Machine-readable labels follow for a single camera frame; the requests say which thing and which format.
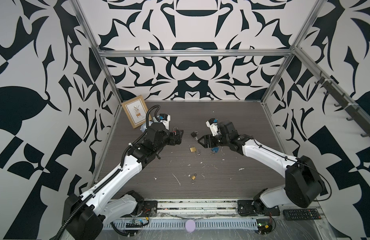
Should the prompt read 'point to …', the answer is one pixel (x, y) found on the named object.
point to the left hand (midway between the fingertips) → (176, 128)
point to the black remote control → (302, 214)
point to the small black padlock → (194, 134)
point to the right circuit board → (264, 226)
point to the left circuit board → (136, 224)
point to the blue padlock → (215, 149)
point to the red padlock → (175, 131)
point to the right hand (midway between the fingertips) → (203, 139)
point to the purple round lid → (190, 225)
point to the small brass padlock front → (193, 177)
